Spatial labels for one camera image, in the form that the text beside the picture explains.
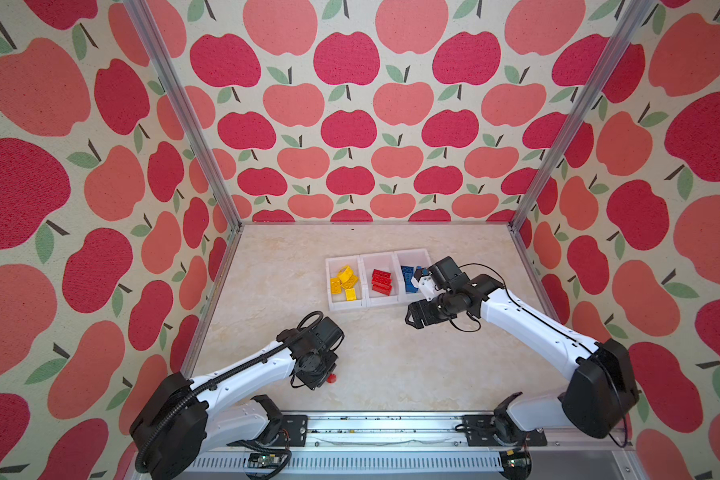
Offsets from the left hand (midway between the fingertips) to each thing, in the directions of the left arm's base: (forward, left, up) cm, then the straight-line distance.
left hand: (341, 373), depth 81 cm
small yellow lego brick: (+29, +3, -1) cm, 30 cm away
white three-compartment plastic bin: (+34, -7, +5) cm, 35 cm away
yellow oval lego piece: (+33, 0, +2) cm, 33 cm away
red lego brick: (+32, -13, 0) cm, 35 cm away
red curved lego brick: (-1, +3, -1) cm, 3 cm away
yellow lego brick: (+26, -2, 0) cm, 26 cm away
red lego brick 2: (+28, -14, -1) cm, 31 cm away
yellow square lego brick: (+31, -3, 0) cm, 31 cm away
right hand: (+13, -23, +9) cm, 28 cm away
